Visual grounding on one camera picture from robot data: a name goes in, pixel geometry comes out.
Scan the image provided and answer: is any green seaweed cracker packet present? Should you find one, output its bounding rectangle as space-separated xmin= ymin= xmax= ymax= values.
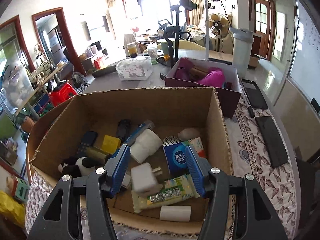
xmin=131 ymin=174 xmax=200 ymax=213

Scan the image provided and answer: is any black white plush toy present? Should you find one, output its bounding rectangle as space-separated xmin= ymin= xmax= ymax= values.
xmin=58 ymin=157 xmax=98 ymax=178

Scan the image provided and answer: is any yellow small box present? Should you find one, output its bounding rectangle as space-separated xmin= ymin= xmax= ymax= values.
xmin=101 ymin=135 xmax=121 ymax=154

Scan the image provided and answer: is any blue tissue pack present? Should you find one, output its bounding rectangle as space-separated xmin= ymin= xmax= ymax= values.
xmin=163 ymin=142 xmax=188 ymax=177

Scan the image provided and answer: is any black marker pen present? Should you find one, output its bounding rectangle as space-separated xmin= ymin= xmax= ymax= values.
xmin=239 ymin=79 xmax=255 ymax=119

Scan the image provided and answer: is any dark purple storage box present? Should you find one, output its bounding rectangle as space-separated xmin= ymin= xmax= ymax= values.
xmin=165 ymin=57 xmax=241 ymax=118

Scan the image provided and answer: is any black tablet on bed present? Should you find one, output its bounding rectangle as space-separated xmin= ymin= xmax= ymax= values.
xmin=255 ymin=116 xmax=289 ymax=168

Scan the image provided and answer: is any white cylindrical bottle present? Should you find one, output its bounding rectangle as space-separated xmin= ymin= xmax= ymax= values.
xmin=130 ymin=129 xmax=162 ymax=164

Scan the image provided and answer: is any black camera tripod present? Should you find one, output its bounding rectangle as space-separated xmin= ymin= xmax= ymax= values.
xmin=158 ymin=0 xmax=197 ymax=80

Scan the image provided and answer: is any white floral tissue box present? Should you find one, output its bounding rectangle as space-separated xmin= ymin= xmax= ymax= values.
xmin=116 ymin=55 xmax=153 ymax=81

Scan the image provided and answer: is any beige standing fan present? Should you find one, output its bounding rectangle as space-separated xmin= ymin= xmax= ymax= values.
xmin=209 ymin=13 xmax=231 ymax=52

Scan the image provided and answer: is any small white roll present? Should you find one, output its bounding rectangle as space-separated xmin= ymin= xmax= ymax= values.
xmin=159 ymin=205 xmax=191 ymax=222

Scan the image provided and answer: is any blue capped tube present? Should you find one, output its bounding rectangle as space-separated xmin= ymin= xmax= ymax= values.
xmin=123 ymin=120 xmax=155 ymax=146

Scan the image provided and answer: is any tissue pack with orange print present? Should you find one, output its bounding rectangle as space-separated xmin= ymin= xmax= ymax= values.
xmin=187 ymin=137 xmax=207 ymax=158

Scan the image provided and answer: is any brown cardboard box orange print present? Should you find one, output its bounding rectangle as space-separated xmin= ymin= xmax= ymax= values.
xmin=25 ymin=87 xmax=235 ymax=235

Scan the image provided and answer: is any white power adapter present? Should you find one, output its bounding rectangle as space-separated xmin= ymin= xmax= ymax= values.
xmin=131 ymin=163 xmax=163 ymax=198

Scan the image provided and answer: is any whiteboard on wall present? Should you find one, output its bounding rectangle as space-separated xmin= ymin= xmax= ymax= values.
xmin=290 ymin=1 xmax=320 ymax=102

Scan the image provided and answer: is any brown wooden door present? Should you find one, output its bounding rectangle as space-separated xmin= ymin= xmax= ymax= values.
xmin=254 ymin=0 xmax=276 ymax=61

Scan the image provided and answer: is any dark blue remote device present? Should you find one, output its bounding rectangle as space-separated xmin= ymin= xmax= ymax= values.
xmin=75 ymin=131 xmax=98 ymax=158

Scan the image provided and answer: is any red plastic stool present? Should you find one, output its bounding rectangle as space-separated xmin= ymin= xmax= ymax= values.
xmin=49 ymin=80 xmax=77 ymax=107

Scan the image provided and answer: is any olive green roll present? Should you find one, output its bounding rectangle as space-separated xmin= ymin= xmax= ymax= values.
xmin=85 ymin=147 xmax=112 ymax=165

